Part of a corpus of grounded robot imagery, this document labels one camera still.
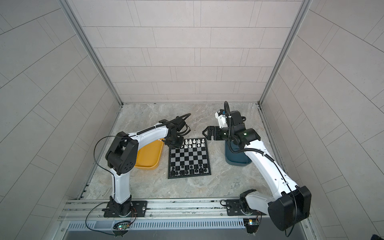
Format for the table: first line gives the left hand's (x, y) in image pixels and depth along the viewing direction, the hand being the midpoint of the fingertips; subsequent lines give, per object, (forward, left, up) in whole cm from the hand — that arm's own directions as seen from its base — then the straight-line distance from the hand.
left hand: (183, 144), depth 92 cm
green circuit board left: (-41, +23, +3) cm, 47 cm away
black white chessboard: (-10, -5, +1) cm, 11 cm away
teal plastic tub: (-9, -33, +1) cm, 34 cm away
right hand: (-3, -15, +19) cm, 25 cm away
